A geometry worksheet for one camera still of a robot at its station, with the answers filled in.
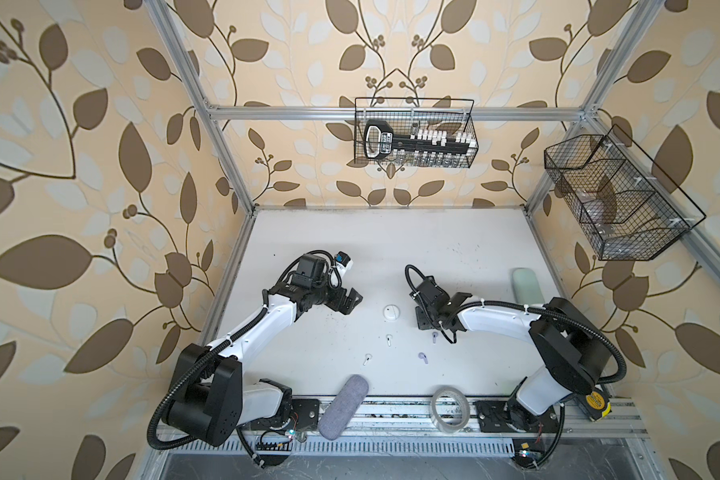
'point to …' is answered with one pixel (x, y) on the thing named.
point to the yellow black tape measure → (599, 404)
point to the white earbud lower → (368, 357)
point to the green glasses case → (526, 287)
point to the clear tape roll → (441, 426)
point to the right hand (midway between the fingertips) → (428, 318)
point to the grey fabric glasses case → (343, 407)
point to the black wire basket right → (624, 203)
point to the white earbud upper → (389, 337)
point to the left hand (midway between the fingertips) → (350, 288)
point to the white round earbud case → (391, 312)
